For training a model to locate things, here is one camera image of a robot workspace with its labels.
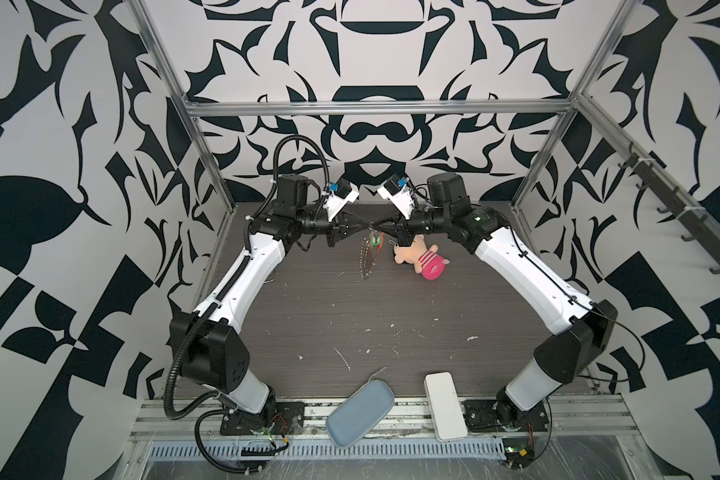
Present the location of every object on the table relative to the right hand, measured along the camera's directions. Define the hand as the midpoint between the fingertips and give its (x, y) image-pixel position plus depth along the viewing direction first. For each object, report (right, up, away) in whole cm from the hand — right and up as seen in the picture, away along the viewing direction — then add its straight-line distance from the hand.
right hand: (376, 221), depth 70 cm
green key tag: (0, -5, +4) cm, 6 cm away
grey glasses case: (-4, -46, +3) cm, 46 cm away
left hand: (-1, +1, +1) cm, 2 cm away
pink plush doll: (+17, -12, +26) cm, 33 cm away
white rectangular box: (+17, -44, +2) cm, 47 cm away
